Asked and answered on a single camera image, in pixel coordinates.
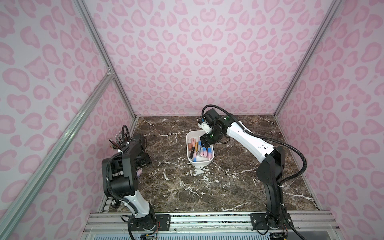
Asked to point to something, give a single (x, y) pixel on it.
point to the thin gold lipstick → (196, 146)
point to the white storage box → (197, 152)
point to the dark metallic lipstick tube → (192, 152)
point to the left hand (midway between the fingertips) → (143, 164)
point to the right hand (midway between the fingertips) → (207, 141)
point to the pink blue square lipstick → (209, 153)
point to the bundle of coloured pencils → (117, 143)
